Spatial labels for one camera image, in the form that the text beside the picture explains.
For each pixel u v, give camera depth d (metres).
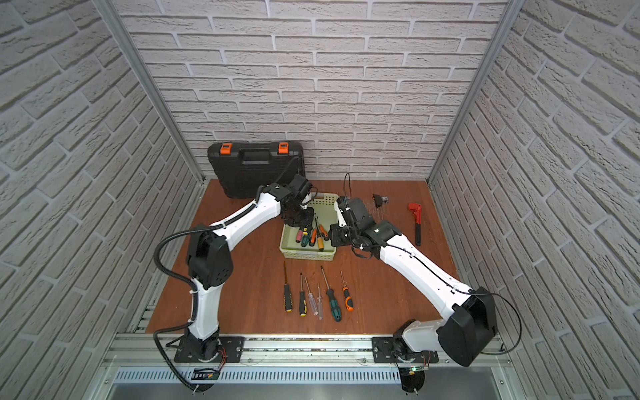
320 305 0.82
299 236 0.98
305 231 1.03
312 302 0.82
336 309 0.79
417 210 1.07
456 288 0.43
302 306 0.81
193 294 0.55
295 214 0.76
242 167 0.96
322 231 1.00
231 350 0.73
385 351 0.74
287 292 0.85
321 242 0.97
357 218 0.58
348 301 0.82
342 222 0.69
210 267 0.52
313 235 0.98
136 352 0.76
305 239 0.95
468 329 0.39
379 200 1.10
